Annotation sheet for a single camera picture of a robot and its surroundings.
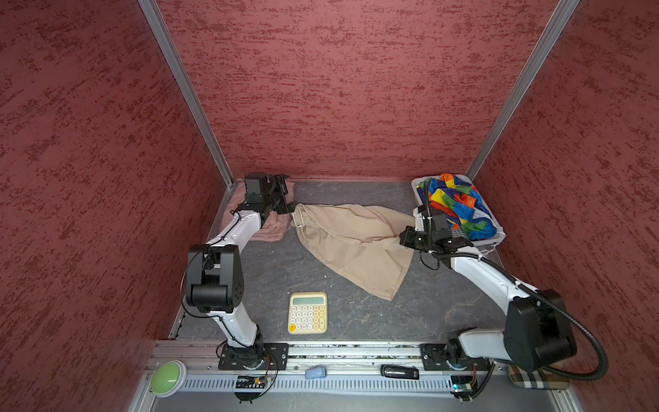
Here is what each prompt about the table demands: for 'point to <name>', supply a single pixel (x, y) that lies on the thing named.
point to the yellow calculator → (307, 312)
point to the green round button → (168, 378)
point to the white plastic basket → (499, 235)
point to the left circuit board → (250, 382)
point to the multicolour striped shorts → (462, 205)
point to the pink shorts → (275, 227)
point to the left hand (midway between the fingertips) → (297, 187)
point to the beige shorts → (361, 245)
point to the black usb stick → (402, 372)
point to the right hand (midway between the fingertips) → (398, 238)
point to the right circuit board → (462, 383)
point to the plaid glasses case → (541, 379)
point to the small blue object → (316, 372)
